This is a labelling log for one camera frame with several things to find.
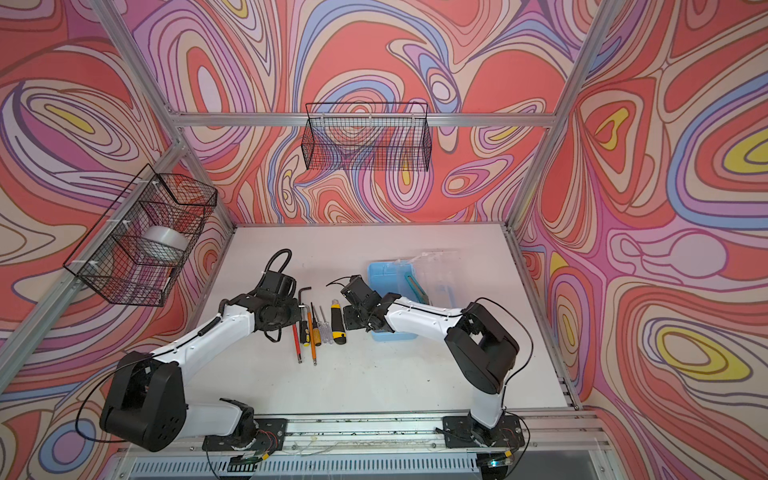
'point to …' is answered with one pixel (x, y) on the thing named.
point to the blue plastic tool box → (389, 277)
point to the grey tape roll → (164, 244)
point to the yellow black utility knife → (337, 325)
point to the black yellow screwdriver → (304, 333)
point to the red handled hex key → (297, 343)
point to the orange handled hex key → (311, 339)
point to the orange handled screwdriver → (317, 331)
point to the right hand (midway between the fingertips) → (354, 323)
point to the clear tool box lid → (439, 276)
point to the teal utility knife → (417, 289)
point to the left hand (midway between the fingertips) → (300, 312)
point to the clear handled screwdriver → (325, 329)
